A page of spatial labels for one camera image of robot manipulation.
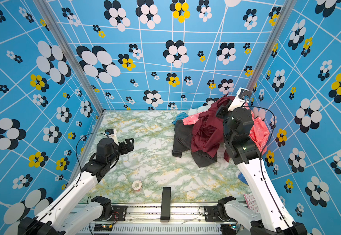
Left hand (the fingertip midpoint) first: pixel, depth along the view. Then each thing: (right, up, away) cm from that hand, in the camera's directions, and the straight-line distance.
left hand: (128, 140), depth 81 cm
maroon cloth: (+46, +3, +7) cm, 47 cm away
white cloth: (+47, +21, +37) cm, 64 cm away
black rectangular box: (+22, -30, -11) cm, 38 cm away
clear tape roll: (+6, -26, 0) cm, 26 cm away
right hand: (+50, +20, -20) cm, 57 cm away
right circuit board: (+52, -41, -12) cm, 68 cm away
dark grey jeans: (+31, -3, +13) cm, 34 cm away
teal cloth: (+30, +15, +34) cm, 48 cm away
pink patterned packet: (+67, -33, -4) cm, 75 cm away
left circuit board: (-10, -43, -9) cm, 45 cm away
